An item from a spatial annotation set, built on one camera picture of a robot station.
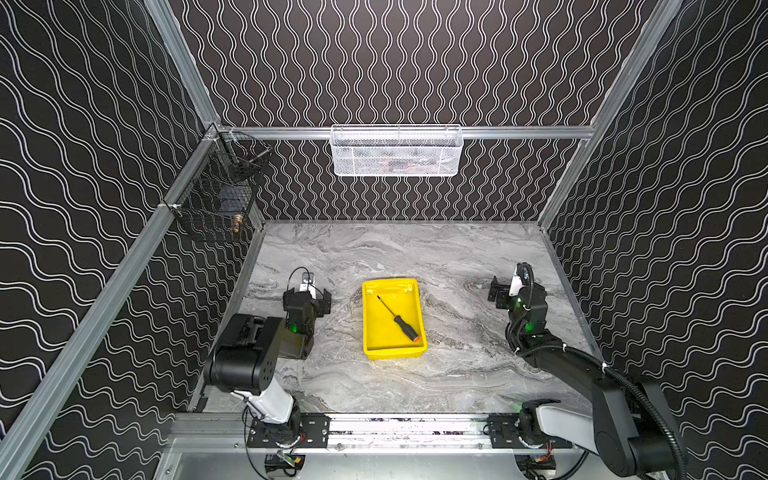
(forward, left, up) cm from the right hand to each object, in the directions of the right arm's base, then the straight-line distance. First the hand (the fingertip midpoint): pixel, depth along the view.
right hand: (518, 279), depth 87 cm
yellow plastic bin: (-7, +37, -11) cm, 39 cm away
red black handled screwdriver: (-10, +33, -11) cm, 36 cm away
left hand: (0, +60, -6) cm, 60 cm away
